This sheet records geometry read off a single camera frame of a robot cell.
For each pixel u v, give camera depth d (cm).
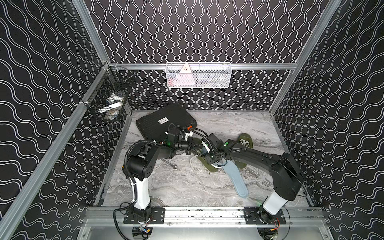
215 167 79
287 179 45
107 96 90
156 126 103
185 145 84
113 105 74
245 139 100
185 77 88
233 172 89
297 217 76
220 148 64
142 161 52
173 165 92
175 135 78
